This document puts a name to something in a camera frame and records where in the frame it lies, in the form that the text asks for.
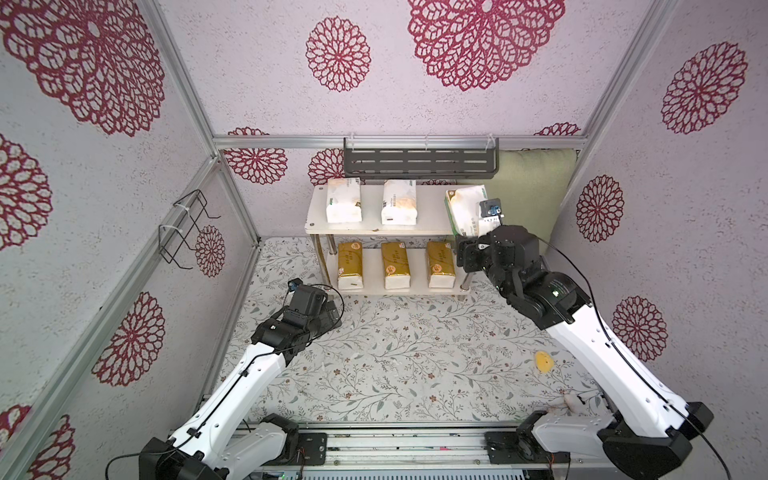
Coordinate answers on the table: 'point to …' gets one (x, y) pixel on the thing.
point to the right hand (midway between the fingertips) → (472, 231)
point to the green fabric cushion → (529, 184)
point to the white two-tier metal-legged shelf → (433, 219)
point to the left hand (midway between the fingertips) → (320, 318)
